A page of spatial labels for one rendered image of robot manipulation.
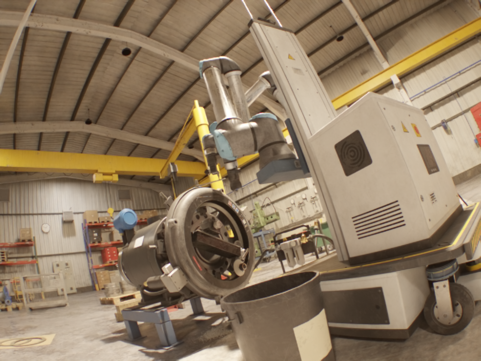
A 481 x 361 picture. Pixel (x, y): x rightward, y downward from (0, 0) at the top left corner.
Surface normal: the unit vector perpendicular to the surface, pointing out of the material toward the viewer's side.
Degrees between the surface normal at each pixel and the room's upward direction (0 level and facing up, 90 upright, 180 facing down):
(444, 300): 90
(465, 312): 90
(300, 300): 93
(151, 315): 90
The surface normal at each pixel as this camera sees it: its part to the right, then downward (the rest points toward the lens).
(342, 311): -0.86, 0.11
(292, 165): 0.44, -0.37
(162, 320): 0.76, -0.37
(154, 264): -0.53, 0.11
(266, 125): 0.04, -0.29
